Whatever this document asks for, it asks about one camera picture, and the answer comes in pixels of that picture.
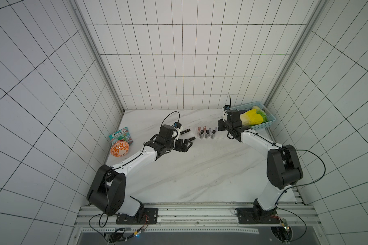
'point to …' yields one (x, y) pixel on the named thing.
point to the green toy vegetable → (259, 111)
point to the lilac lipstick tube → (209, 130)
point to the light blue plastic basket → (249, 106)
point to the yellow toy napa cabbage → (251, 118)
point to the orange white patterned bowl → (119, 148)
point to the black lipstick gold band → (192, 138)
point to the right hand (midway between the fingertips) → (215, 119)
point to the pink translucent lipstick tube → (204, 128)
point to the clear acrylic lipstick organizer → (204, 132)
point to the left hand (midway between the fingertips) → (182, 144)
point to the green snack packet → (121, 135)
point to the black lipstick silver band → (184, 131)
